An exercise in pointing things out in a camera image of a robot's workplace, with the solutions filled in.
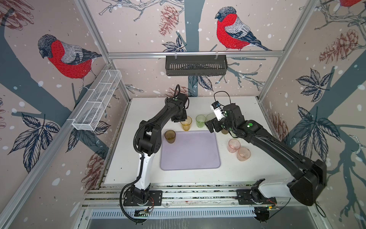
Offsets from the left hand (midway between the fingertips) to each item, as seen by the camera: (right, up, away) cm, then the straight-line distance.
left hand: (182, 119), depth 96 cm
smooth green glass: (+13, 0, +2) cm, 13 cm away
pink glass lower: (+39, -22, -8) cm, 46 cm away
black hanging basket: (+2, +40, +11) cm, 42 cm away
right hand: (+17, +1, -17) cm, 24 cm away
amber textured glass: (-8, -11, -1) cm, 14 cm away
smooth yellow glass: (+3, -4, +7) cm, 8 cm away
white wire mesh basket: (-47, +4, -25) cm, 53 cm away
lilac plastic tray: (+6, -20, -5) cm, 21 cm away
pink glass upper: (+35, -17, -4) cm, 39 cm away
